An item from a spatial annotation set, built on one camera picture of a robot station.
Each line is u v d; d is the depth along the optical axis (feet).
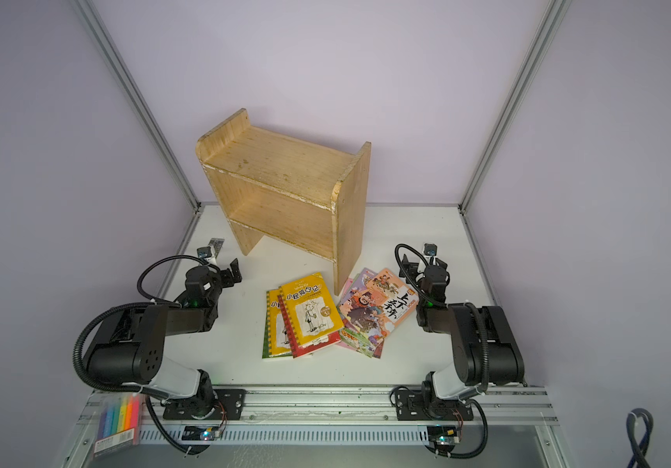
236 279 2.88
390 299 3.02
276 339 2.73
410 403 2.43
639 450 1.60
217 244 3.53
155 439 2.29
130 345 1.51
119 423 2.33
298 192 2.16
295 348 2.65
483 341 1.47
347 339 2.79
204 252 2.63
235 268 2.87
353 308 2.95
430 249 2.59
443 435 2.33
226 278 2.80
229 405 2.45
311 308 2.86
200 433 2.32
